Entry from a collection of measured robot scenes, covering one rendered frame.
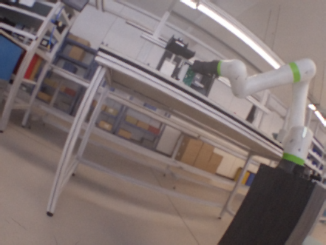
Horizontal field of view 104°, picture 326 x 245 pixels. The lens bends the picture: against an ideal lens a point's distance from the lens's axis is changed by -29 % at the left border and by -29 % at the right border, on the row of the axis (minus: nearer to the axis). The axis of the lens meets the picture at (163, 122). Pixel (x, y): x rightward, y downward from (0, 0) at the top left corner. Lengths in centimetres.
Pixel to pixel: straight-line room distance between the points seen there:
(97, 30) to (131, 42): 108
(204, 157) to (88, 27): 500
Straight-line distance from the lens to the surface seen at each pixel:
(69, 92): 485
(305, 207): 78
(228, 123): 102
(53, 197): 113
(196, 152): 470
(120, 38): 551
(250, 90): 100
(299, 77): 107
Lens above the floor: 76
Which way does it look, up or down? 2 degrees up
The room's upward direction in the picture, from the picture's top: 24 degrees clockwise
